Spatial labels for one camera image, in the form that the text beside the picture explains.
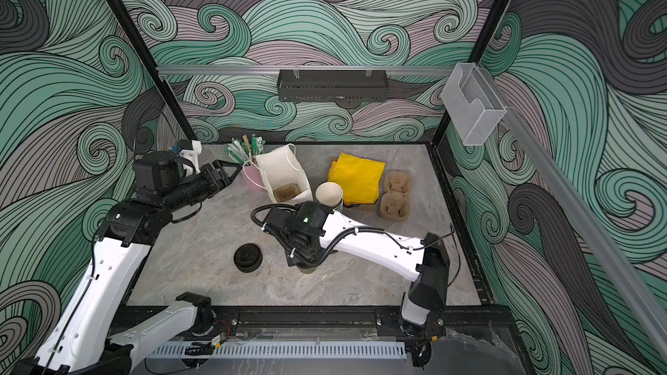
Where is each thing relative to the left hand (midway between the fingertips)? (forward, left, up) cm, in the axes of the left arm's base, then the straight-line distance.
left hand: (235, 167), depth 64 cm
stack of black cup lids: (-11, +2, -32) cm, 34 cm away
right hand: (-15, -17, -20) cm, 31 cm away
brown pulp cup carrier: (+15, -7, -33) cm, 37 cm away
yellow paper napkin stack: (+22, -36, -33) cm, 54 cm away
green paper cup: (-14, -17, -35) cm, 41 cm away
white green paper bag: (+15, -8, -22) cm, 28 cm away
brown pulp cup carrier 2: (+10, -49, -32) cm, 60 cm away
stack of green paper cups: (+5, -24, -20) cm, 32 cm away
